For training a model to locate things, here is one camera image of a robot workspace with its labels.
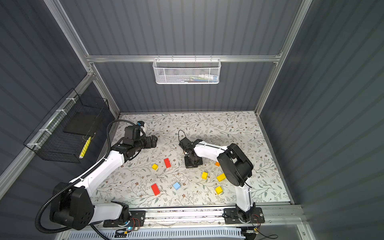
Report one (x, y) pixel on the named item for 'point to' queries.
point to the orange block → (217, 164)
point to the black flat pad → (83, 123)
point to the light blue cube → (176, 186)
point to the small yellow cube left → (155, 166)
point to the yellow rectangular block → (221, 177)
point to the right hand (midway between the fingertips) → (192, 167)
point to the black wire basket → (66, 134)
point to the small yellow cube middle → (204, 175)
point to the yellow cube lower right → (218, 190)
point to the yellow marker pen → (83, 151)
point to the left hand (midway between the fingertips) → (150, 138)
